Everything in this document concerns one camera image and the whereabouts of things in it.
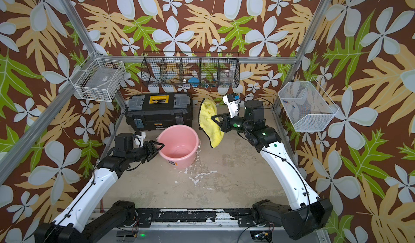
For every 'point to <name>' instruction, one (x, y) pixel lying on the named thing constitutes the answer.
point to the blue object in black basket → (194, 81)
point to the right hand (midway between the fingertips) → (212, 117)
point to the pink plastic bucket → (181, 145)
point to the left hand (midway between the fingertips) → (163, 145)
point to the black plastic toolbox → (152, 111)
